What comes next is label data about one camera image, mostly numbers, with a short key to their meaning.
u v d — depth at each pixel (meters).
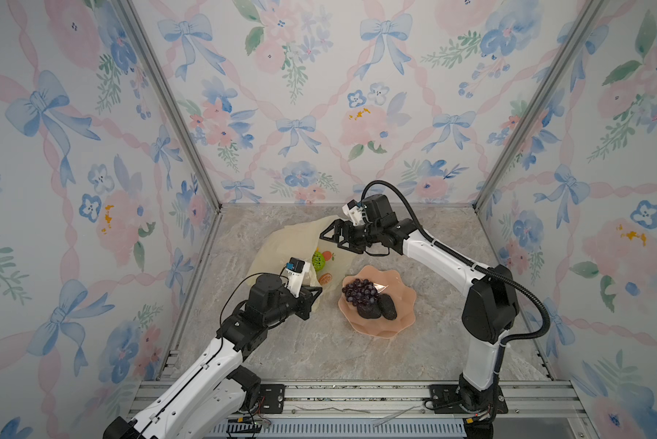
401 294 0.90
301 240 0.85
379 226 0.68
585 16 0.70
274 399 0.74
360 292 0.88
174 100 0.87
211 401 0.57
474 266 0.51
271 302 0.59
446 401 0.73
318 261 0.95
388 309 0.86
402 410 0.73
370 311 0.85
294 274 0.65
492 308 0.49
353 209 0.79
